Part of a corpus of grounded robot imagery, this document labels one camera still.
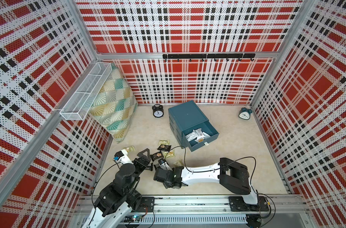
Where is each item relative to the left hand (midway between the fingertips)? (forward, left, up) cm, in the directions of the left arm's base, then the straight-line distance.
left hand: (149, 153), depth 73 cm
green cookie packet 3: (+11, +18, -16) cm, 26 cm away
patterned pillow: (+29, +24, +7) cm, 38 cm away
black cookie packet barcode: (-4, -8, -6) cm, 11 cm away
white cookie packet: (+11, -23, -1) cm, 26 cm away
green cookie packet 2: (+7, -9, -17) cm, 21 cm away
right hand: (-6, -10, -19) cm, 22 cm away
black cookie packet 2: (+7, -1, -17) cm, 19 cm away
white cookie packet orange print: (+9, -27, -2) cm, 29 cm away
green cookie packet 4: (+1, -15, -16) cm, 22 cm away
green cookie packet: (+16, -4, -16) cm, 23 cm away
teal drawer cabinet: (+14, -22, +4) cm, 27 cm away
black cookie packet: (+12, -6, -17) cm, 21 cm away
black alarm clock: (+41, +1, -12) cm, 43 cm away
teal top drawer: (+15, -35, -3) cm, 38 cm away
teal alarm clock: (+39, -66, -14) cm, 78 cm away
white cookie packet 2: (+13, -27, -1) cm, 30 cm away
